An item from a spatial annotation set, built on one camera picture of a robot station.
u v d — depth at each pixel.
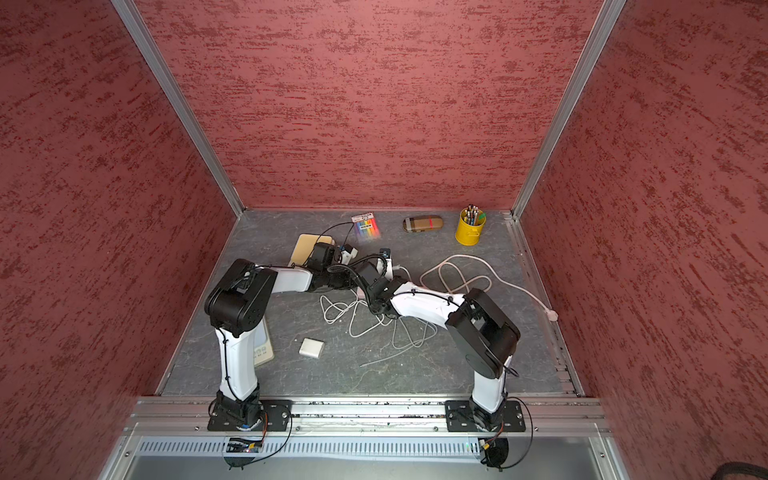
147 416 0.76
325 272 0.83
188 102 0.90
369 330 0.88
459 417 0.74
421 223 1.13
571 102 0.88
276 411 0.74
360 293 0.95
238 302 0.55
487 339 0.48
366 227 1.14
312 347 0.85
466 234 1.06
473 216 0.97
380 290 0.70
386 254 0.80
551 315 0.95
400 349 0.85
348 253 0.95
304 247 1.07
